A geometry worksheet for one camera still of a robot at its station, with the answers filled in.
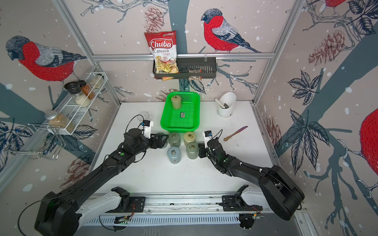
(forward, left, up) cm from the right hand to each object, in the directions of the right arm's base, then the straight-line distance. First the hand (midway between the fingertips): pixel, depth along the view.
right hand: (198, 144), depth 87 cm
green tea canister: (+3, +15, -1) cm, 15 cm away
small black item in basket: (+30, +13, -8) cm, 34 cm away
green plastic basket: (+24, +21, -7) cm, 33 cm away
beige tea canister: (+5, +6, 0) cm, 8 cm away
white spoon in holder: (+34, -20, -2) cm, 40 cm away
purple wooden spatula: (+9, -19, -8) cm, 23 cm away
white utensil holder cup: (+37, -23, +3) cm, 44 cm away
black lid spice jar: (+9, +61, +28) cm, 68 cm away
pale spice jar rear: (+25, +61, +27) cm, 71 cm away
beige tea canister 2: (+36, +18, 0) cm, 40 cm away
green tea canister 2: (-3, +3, -1) cm, 5 cm away
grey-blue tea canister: (-5, +18, +14) cm, 23 cm away
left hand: (0, +19, +11) cm, 22 cm away
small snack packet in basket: (+38, +3, +26) cm, 46 cm away
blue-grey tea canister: (-8, +14, 0) cm, 16 cm away
